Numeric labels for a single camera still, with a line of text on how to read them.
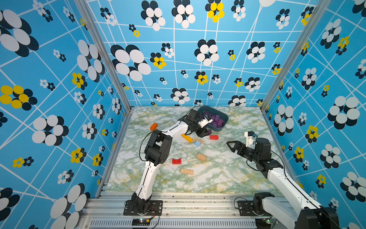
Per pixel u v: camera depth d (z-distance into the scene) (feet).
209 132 3.36
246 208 2.38
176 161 2.93
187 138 3.33
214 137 3.34
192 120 2.65
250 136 2.44
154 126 3.52
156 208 2.41
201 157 2.92
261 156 2.06
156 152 1.90
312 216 1.26
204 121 2.92
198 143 3.15
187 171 2.79
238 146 2.42
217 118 3.56
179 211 2.42
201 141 3.23
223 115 3.63
